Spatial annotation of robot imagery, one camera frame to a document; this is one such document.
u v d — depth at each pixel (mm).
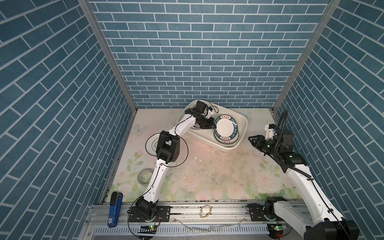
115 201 749
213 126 969
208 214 752
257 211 738
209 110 942
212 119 917
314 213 428
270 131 714
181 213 753
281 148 587
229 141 990
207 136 1019
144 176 862
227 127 1019
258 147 691
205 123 897
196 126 908
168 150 641
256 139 703
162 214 733
